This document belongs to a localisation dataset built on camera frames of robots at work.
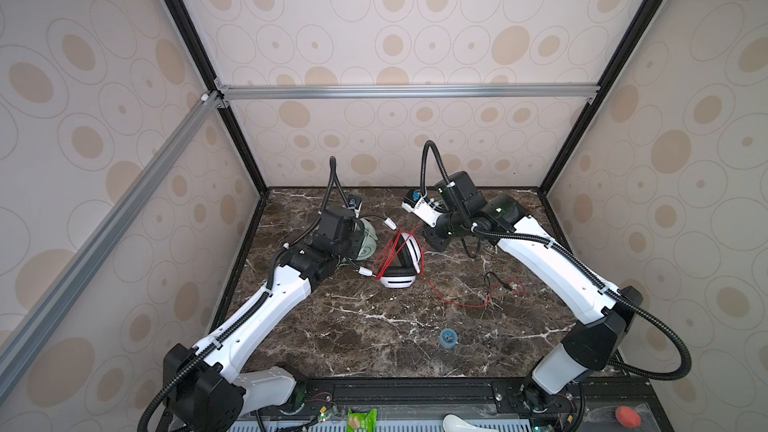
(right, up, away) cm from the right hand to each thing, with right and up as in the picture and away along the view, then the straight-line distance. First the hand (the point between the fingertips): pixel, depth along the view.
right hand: (423, 227), depth 75 cm
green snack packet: (-15, -44, -7) cm, 47 cm away
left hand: (-17, +1, +2) cm, 17 cm away
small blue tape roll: (+8, -31, +8) cm, 33 cm away
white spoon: (+6, -45, -6) cm, 46 cm away
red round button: (+47, -44, -6) cm, 64 cm away
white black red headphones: (-5, -12, -1) cm, 13 cm away
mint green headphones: (-15, -6, +20) cm, 25 cm away
